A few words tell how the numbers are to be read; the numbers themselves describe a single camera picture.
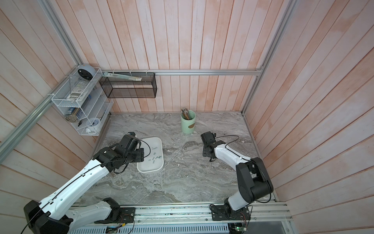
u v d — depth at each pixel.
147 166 0.90
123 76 0.92
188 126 1.01
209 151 0.66
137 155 0.69
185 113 0.98
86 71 0.80
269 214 0.75
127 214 0.73
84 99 0.76
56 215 0.38
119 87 1.06
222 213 0.73
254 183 0.45
